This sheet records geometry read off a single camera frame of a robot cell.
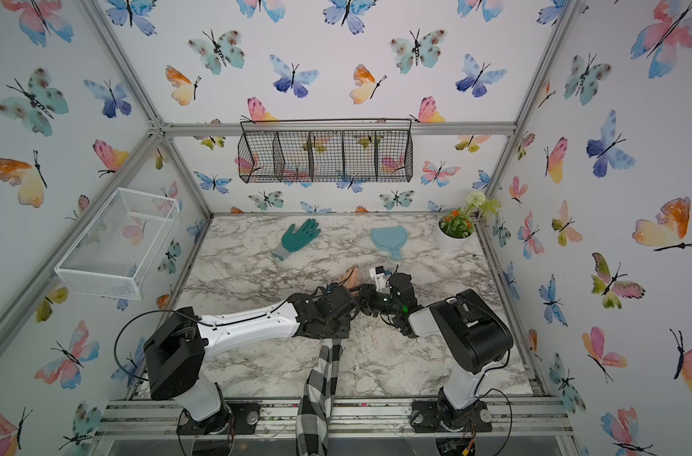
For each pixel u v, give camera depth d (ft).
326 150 3.21
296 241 3.64
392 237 3.75
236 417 2.41
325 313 2.08
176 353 1.42
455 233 3.29
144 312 1.52
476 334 1.62
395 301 2.44
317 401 2.28
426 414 2.42
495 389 2.20
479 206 3.24
